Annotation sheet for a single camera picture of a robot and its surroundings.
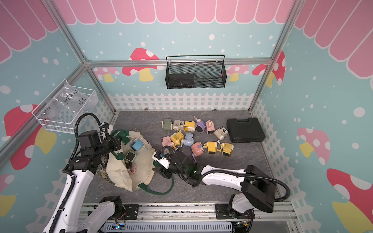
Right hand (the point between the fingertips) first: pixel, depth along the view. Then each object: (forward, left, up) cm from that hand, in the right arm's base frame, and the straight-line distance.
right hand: (156, 164), depth 73 cm
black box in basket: (+45, -12, +18) cm, 51 cm away
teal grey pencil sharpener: (+10, +19, -10) cm, 23 cm away
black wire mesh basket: (+52, -21, +19) cm, 59 cm away
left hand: (+11, +19, +6) cm, 23 cm away
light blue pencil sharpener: (+18, +16, -9) cm, 26 cm away
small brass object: (+59, +22, -18) cm, 65 cm away
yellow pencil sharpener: (+36, -18, -13) cm, 42 cm away
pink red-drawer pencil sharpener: (+3, +17, -14) cm, 22 cm away
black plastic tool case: (+29, -55, -11) cm, 63 cm away
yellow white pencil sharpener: (+17, -32, -13) cm, 38 cm away
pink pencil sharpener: (+32, -31, -11) cm, 46 cm away
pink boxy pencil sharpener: (+21, -1, -12) cm, 25 cm away
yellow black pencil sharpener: (+16, -41, -14) cm, 46 cm away
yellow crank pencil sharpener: (+24, -8, -13) cm, 28 cm away
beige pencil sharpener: (+36, -8, -13) cm, 39 cm away
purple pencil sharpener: (+33, -25, -11) cm, 42 cm away
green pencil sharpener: (+36, -1, -12) cm, 38 cm away
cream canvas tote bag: (0, +23, -3) cm, 24 cm away
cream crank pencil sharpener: (+29, -39, -14) cm, 51 cm away
